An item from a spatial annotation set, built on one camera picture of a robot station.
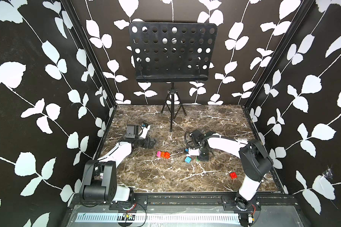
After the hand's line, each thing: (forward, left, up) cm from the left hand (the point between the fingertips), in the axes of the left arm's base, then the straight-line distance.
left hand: (150, 137), depth 91 cm
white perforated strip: (-43, -6, -8) cm, 44 cm away
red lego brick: (-11, -11, -5) cm, 16 cm away
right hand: (-10, -33, -6) cm, 35 cm away
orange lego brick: (-10, -8, -5) cm, 14 cm away
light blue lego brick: (-14, -24, -6) cm, 28 cm away
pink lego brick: (-10, -6, -5) cm, 12 cm away
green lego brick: (-17, -28, +2) cm, 33 cm away
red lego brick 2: (-24, -50, -7) cm, 56 cm away
